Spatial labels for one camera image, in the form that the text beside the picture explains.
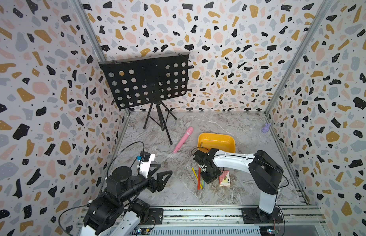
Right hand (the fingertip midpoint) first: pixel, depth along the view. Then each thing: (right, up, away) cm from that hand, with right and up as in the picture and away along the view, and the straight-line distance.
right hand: (208, 181), depth 86 cm
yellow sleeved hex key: (-7, +2, +2) cm, 7 cm away
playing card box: (+10, +2, -1) cm, 10 cm away
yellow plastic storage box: (+14, +20, +19) cm, 31 cm away
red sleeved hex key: (-5, 0, -1) cm, 5 cm away
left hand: (-20, +15, -25) cm, 35 cm away
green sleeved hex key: (-3, 0, -1) cm, 3 cm away
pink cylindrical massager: (-12, +27, +20) cm, 36 cm away
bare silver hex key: (-11, +3, +2) cm, 11 cm away
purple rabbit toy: (+45, +31, +21) cm, 58 cm away
